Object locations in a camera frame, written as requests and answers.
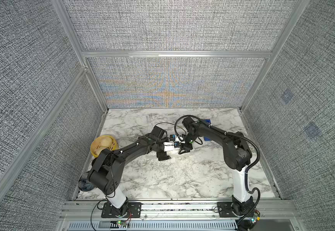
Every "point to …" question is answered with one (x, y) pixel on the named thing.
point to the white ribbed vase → (169, 146)
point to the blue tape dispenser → (208, 121)
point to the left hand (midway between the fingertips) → (170, 147)
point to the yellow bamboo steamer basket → (96, 147)
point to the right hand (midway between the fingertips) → (179, 143)
